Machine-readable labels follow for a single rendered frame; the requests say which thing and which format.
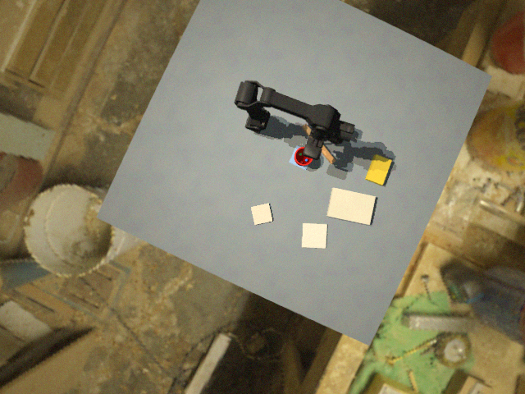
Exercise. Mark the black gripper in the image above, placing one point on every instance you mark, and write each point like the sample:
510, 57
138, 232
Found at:
313, 148

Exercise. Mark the red cup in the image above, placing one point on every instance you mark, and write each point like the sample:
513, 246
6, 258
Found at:
299, 158

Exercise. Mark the cream flat rectangular block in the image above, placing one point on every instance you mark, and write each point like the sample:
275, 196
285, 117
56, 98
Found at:
351, 206

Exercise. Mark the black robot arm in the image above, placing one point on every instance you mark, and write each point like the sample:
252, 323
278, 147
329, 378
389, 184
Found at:
323, 118

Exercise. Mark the orange flat bar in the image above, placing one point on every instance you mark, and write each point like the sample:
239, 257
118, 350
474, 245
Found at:
326, 153

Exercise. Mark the cream square block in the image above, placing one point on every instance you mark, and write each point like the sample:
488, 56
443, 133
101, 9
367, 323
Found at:
261, 214

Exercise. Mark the cream flat rectangular slab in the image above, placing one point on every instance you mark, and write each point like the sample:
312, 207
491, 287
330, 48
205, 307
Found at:
314, 235

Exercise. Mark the yellow rectangular block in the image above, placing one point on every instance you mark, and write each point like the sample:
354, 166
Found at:
378, 169

